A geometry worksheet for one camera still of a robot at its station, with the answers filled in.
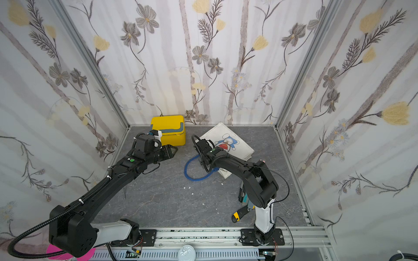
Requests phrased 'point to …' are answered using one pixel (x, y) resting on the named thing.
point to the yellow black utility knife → (237, 215)
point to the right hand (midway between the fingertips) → (214, 155)
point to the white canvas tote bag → (221, 136)
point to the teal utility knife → (243, 197)
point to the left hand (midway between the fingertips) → (177, 148)
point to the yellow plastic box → (173, 129)
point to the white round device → (186, 253)
